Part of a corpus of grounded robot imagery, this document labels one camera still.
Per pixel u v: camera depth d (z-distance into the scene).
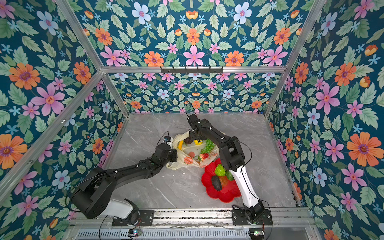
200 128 0.74
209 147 0.96
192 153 0.99
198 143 1.00
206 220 0.74
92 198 0.43
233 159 0.61
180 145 0.97
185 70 0.92
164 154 0.69
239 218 0.74
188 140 0.97
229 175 0.83
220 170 0.84
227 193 0.82
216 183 0.82
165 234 0.77
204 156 0.92
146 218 0.73
